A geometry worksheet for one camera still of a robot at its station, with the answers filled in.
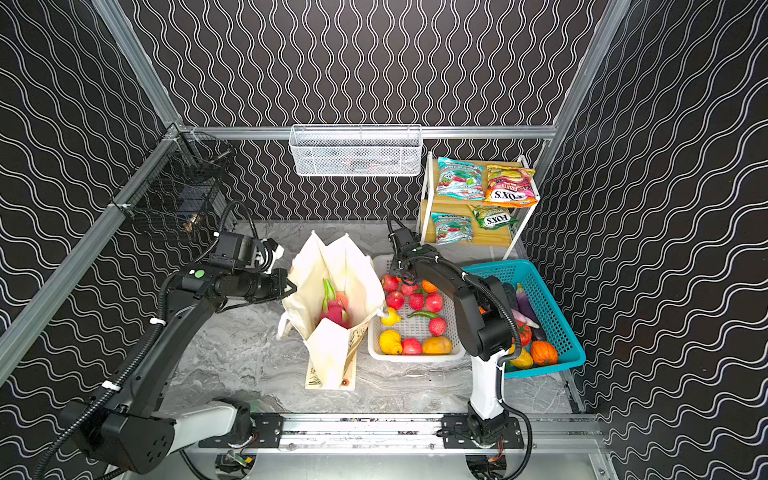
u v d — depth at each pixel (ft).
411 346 2.72
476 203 2.68
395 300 3.03
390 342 2.74
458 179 2.68
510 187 2.62
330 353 2.13
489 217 3.19
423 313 3.09
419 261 2.22
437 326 2.87
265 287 2.12
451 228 3.03
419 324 3.03
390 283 3.08
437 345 2.72
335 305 2.90
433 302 3.03
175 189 3.07
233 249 1.85
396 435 2.50
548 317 2.82
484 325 1.70
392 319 2.95
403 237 2.55
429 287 3.18
